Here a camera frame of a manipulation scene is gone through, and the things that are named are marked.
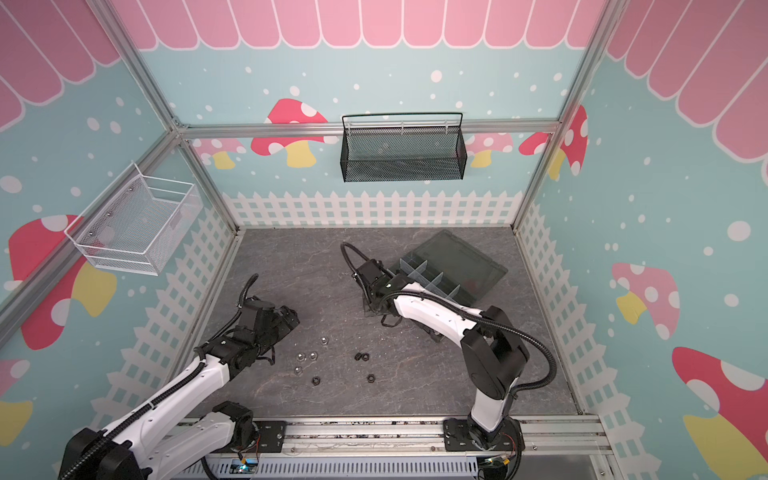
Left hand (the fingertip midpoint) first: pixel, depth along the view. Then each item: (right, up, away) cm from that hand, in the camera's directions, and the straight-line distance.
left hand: (287, 327), depth 86 cm
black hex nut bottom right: (+24, -14, -2) cm, 28 cm away
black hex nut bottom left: (+9, -14, -3) cm, 17 cm away
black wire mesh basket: (+34, +55, +9) cm, 65 cm away
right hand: (+25, +7, +2) cm, 26 cm away
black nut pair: (+22, -9, +2) cm, 24 cm away
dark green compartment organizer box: (+52, +17, +27) cm, 61 cm away
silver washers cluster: (+4, -9, +1) cm, 10 cm away
